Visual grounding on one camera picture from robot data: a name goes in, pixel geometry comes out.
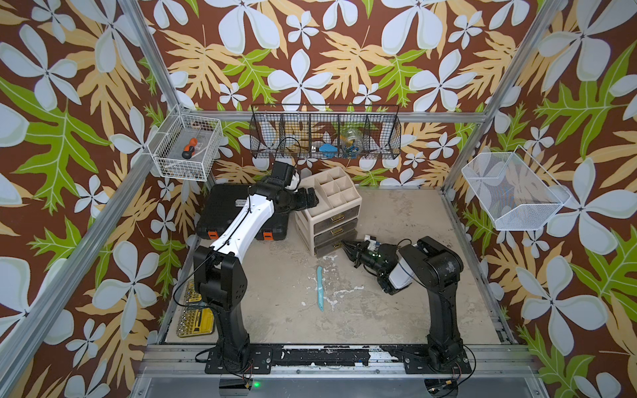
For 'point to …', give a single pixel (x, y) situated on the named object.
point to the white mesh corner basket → (516, 191)
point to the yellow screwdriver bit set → (195, 321)
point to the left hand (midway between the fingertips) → (310, 199)
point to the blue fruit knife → (320, 289)
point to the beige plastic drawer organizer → (322, 228)
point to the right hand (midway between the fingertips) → (339, 242)
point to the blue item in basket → (328, 150)
